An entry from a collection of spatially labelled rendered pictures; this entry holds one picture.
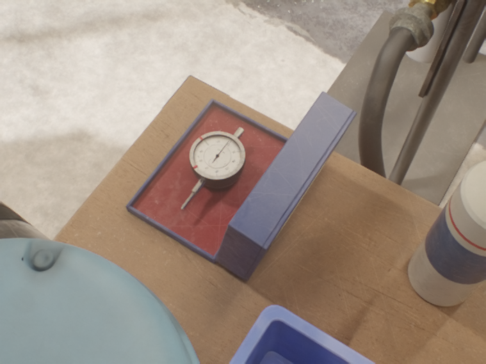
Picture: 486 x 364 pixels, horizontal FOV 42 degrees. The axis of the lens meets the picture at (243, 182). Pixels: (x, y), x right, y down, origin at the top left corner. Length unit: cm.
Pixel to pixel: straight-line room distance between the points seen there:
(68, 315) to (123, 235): 50
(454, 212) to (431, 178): 74
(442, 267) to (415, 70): 85
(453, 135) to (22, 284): 119
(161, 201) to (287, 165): 17
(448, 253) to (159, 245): 28
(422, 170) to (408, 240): 60
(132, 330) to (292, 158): 41
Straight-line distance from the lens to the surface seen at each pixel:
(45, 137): 132
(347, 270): 65
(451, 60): 90
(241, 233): 52
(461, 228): 51
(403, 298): 65
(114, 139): 128
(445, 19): 102
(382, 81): 81
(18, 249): 17
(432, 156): 128
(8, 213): 22
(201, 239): 65
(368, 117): 81
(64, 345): 16
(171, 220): 66
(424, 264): 60
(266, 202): 54
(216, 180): 64
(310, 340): 50
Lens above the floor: 107
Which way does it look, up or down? 62 degrees down
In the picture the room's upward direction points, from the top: straight up
